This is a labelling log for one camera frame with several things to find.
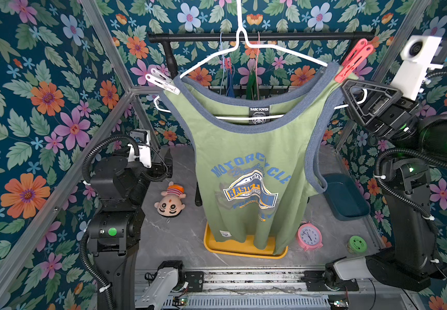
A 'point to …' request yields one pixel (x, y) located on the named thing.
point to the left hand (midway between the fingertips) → (152, 147)
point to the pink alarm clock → (309, 236)
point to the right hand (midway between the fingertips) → (352, 85)
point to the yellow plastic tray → (247, 248)
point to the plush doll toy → (171, 205)
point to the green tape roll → (356, 244)
